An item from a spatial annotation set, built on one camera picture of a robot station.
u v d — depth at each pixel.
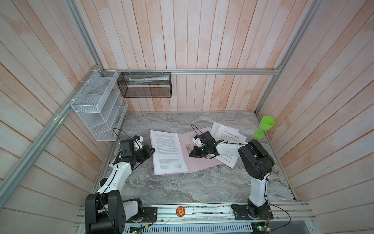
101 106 0.73
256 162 0.52
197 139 0.91
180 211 0.75
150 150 0.80
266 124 0.93
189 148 0.98
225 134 1.07
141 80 0.90
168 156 0.91
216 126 1.11
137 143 0.72
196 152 0.85
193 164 0.90
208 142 0.79
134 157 0.71
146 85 1.04
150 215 0.73
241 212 0.73
